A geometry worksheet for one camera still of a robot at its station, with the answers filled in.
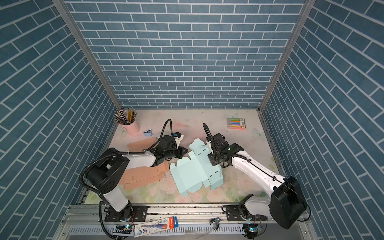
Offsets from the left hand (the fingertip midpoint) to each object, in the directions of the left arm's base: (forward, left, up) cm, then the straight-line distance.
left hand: (188, 151), depth 91 cm
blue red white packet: (-38, +15, -4) cm, 41 cm away
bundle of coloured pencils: (+23, +43, +6) cm, 49 cm away
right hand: (-6, -14, +5) cm, 16 cm away
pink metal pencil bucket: (+18, +39, -1) cm, 43 cm away
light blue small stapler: (+17, +29, -5) cm, 35 cm away
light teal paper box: (-12, 0, -6) cm, 14 cm away
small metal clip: (-36, -14, -3) cm, 39 cm away
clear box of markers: (+26, -35, -4) cm, 44 cm away
